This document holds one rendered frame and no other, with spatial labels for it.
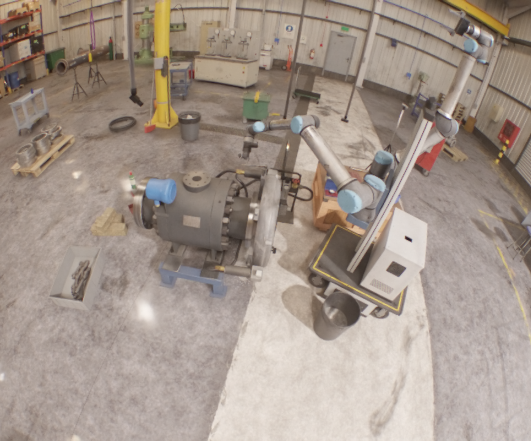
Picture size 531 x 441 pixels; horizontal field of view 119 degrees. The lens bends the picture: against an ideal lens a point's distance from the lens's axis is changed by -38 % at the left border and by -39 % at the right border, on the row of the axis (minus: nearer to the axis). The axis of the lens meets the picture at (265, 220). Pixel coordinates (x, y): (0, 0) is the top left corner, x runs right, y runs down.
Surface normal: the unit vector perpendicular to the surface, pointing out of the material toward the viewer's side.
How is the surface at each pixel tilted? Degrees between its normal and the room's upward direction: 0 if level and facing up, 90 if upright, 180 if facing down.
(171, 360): 0
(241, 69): 90
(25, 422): 0
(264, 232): 57
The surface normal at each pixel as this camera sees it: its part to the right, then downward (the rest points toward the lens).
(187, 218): -0.04, 0.27
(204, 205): 0.04, -0.16
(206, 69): -0.38, 0.61
